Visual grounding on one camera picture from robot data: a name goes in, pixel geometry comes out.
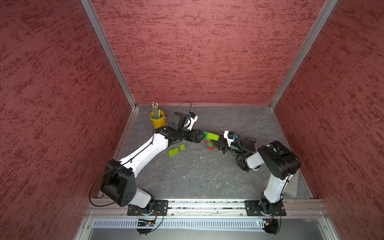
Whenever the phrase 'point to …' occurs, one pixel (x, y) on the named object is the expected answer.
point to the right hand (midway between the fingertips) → (212, 138)
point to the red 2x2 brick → (210, 148)
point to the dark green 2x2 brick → (210, 144)
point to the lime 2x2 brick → (182, 147)
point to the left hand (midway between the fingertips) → (197, 137)
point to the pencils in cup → (155, 108)
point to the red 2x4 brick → (208, 141)
